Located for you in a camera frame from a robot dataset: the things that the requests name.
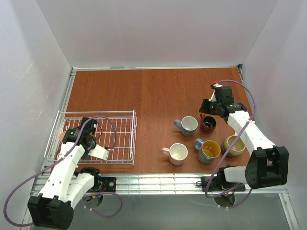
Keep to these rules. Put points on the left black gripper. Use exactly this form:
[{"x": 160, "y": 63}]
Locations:
[{"x": 88, "y": 143}]

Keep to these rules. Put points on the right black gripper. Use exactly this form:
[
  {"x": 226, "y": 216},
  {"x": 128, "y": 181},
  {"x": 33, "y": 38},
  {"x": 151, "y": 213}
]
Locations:
[{"x": 206, "y": 107}]

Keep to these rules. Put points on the orange brown mug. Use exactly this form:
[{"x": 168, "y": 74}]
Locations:
[{"x": 208, "y": 123}]

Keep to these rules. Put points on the salmon pink cup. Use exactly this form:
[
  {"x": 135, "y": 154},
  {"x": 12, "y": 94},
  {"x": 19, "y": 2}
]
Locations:
[{"x": 61, "y": 136}]

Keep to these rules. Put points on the light blue mug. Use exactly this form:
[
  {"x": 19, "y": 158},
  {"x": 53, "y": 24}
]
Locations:
[{"x": 187, "y": 125}]

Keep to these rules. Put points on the blue bear mug yellow inside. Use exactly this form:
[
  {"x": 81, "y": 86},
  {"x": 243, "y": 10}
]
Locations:
[{"x": 208, "y": 150}]

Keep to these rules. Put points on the beige round mug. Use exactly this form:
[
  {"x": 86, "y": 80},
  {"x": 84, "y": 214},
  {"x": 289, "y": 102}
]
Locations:
[{"x": 237, "y": 149}]

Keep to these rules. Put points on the pink faceted mug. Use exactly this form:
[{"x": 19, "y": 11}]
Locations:
[{"x": 177, "y": 153}]

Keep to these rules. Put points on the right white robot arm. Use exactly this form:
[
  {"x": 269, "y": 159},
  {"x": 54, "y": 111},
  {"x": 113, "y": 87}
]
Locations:
[{"x": 268, "y": 163}]

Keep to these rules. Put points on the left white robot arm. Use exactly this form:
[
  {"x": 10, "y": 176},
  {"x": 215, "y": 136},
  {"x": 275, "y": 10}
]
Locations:
[{"x": 55, "y": 203}]

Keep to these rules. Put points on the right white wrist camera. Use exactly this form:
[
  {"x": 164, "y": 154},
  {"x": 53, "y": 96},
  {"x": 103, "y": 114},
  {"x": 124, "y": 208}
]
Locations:
[{"x": 214, "y": 86}]

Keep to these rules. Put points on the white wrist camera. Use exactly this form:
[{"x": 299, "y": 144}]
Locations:
[
  {"x": 99, "y": 152},
  {"x": 214, "y": 86}
]

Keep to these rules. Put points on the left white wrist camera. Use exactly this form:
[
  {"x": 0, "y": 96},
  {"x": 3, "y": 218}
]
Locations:
[{"x": 99, "y": 152}]

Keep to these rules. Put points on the white wire dish rack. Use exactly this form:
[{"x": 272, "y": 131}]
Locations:
[{"x": 125, "y": 123}]

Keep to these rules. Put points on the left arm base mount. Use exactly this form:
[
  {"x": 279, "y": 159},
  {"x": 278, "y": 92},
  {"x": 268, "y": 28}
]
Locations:
[{"x": 107, "y": 184}]

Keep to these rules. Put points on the aluminium left rail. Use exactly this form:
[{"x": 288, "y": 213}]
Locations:
[{"x": 48, "y": 124}]

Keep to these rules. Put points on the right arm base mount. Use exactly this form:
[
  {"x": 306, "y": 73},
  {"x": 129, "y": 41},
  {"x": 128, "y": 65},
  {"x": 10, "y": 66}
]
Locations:
[{"x": 217, "y": 186}]

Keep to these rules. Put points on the aluminium front rail frame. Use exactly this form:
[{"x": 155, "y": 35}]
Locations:
[{"x": 158, "y": 184}]

